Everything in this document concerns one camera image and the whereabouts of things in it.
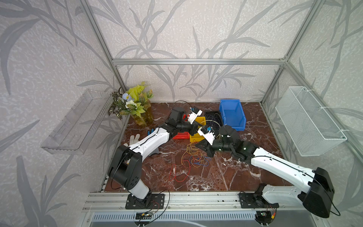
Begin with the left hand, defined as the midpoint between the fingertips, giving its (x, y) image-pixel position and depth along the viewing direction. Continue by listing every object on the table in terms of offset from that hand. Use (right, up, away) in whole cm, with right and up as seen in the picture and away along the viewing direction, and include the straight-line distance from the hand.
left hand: (203, 127), depth 79 cm
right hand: (-5, -8, -7) cm, 11 cm away
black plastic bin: (+9, +4, +23) cm, 25 cm away
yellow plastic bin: (-2, +4, -3) cm, 5 cm away
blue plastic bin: (+23, +8, +21) cm, 32 cm away
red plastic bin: (-11, -4, -5) cm, 12 cm away
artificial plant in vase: (-44, +16, +12) cm, 48 cm away
